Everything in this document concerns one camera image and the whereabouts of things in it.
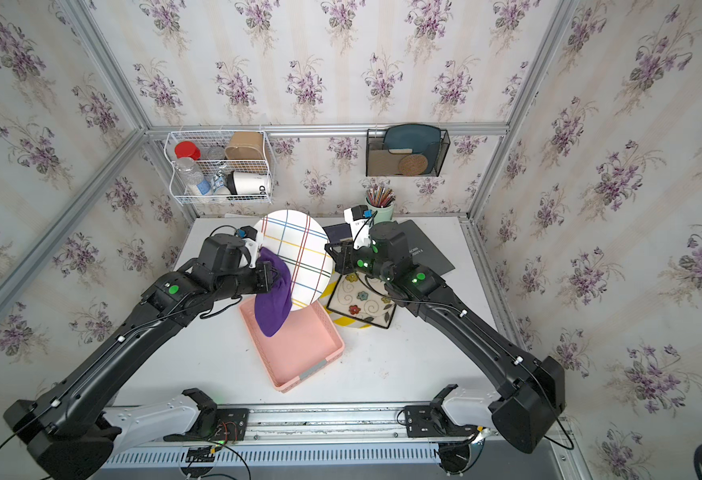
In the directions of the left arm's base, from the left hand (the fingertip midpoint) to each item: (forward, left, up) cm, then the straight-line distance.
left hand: (289, 276), depth 70 cm
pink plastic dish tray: (-3, -1, -30) cm, 30 cm away
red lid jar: (+44, +37, +6) cm, 57 cm away
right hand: (+4, -9, +6) cm, 12 cm away
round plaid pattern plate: (+7, -3, +4) cm, 9 cm away
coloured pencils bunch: (+43, -26, -12) cm, 52 cm away
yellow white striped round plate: (+1, -11, -25) cm, 28 cm away
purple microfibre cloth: (-6, +4, -4) cm, 8 cm away
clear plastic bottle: (+33, +32, +5) cm, 46 cm away
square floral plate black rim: (+8, -15, -26) cm, 31 cm away
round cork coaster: (+44, -36, +1) cm, 57 cm away
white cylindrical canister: (+35, +17, 0) cm, 39 cm away
